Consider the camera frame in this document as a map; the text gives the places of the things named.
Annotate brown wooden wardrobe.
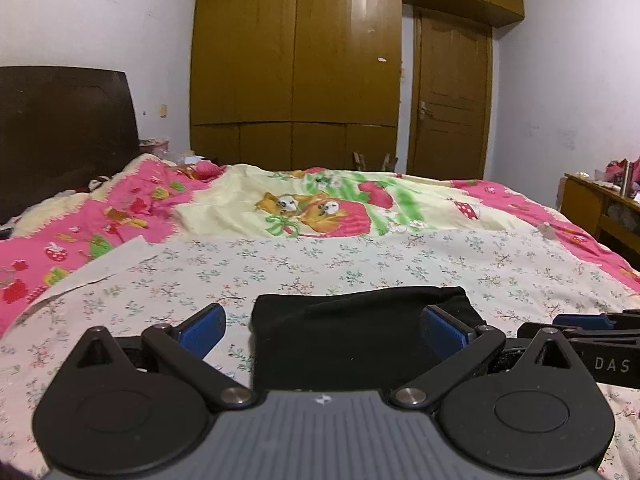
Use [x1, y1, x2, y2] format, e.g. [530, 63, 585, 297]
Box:
[189, 0, 526, 173]

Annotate dark wooden headboard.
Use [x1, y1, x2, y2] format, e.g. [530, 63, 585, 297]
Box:
[0, 65, 141, 226]

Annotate pink cartoon quilt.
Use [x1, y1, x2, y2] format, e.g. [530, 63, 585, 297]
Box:
[0, 152, 640, 336]

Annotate pink cloth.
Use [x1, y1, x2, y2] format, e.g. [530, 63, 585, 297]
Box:
[604, 158, 640, 187]

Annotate black pants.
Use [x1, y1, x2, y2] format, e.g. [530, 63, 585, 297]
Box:
[248, 285, 488, 396]

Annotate wooden side table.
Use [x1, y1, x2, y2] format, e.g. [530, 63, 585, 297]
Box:
[559, 172, 640, 256]

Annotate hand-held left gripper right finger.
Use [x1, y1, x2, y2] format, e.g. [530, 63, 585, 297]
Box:
[390, 305, 583, 410]

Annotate pink basket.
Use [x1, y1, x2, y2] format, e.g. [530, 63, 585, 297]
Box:
[139, 139, 172, 162]

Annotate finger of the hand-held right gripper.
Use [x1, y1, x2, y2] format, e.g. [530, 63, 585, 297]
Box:
[516, 322, 640, 346]
[553, 311, 640, 332]

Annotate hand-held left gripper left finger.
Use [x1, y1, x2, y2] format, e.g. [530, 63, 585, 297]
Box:
[60, 303, 258, 410]

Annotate brown wooden door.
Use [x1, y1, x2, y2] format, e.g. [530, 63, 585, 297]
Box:
[407, 7, 493, 181]

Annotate white floral bed sheet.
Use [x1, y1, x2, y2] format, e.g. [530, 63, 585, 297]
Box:
[0, 229, 640, 471]

